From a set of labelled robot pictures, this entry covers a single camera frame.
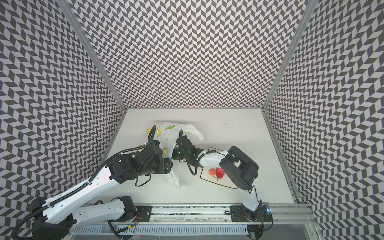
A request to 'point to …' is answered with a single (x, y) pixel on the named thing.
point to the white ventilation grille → (162, 230)
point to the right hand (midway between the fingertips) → (161, 158)
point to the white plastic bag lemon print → (166, 134)
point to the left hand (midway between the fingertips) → (165, 166)
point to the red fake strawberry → (219, 172)
